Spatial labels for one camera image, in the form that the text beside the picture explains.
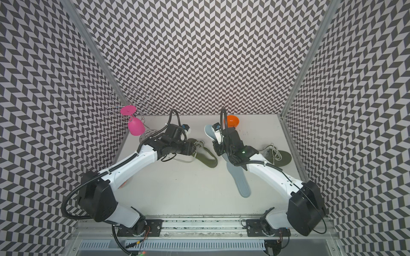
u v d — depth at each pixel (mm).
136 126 865
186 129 758
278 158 875
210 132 795
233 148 595
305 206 400
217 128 676
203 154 971
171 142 641
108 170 450
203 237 710
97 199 414
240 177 889
